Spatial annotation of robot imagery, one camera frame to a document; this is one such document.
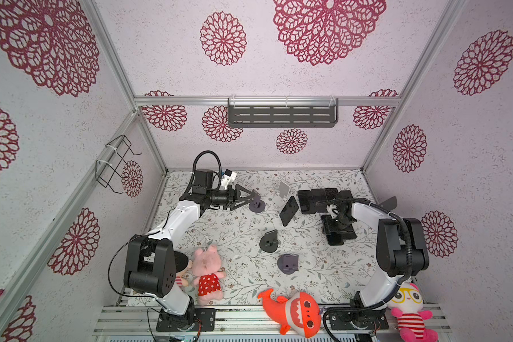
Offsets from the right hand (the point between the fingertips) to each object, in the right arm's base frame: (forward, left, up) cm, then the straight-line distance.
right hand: (333, 227), depth 95 cm
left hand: (-2, +37, +21) cm, 42 cm away
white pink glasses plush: (-31, -17, +4) cm, 36 cm away
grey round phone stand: (+9, +35, +4) cm, 36 cm away
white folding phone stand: (+18, +22, +4) cm, 29 cm away
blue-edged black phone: (+16, +3, -1) cm, 16 cm away
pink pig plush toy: (-22, +52, +6) cm, 57 cm away
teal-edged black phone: (+2, +1, +22) cm, 22 cm away
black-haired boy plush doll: (-25, +61, 0) cm, 66 cm away
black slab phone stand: (-10, +29, +4) cm, 31 cm away
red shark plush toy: (-36, +19, +7) cm, 41 cm away
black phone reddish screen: (-6, -3, +7) cm, 10 cm away
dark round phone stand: (-18, +22, +3) cm, 28 cm away
